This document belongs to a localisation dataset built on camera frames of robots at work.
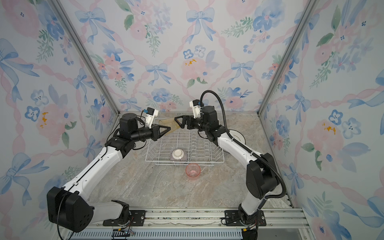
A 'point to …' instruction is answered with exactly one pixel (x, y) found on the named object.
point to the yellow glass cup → (170, 122)
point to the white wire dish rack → (183, 147)
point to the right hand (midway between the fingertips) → (180, 117)
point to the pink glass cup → (193, 170)
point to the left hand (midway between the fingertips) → (169, 127)
